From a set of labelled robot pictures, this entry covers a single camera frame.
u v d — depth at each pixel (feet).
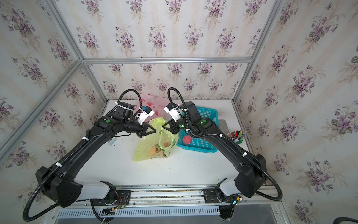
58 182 1.22
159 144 2.36
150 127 2.22
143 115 2.12
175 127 2.09
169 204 2.36
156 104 3.82
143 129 2.04
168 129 2.26
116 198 2.35
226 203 2.35
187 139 2.98
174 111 2.13
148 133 2.24
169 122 2.17
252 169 1.30
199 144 3.07
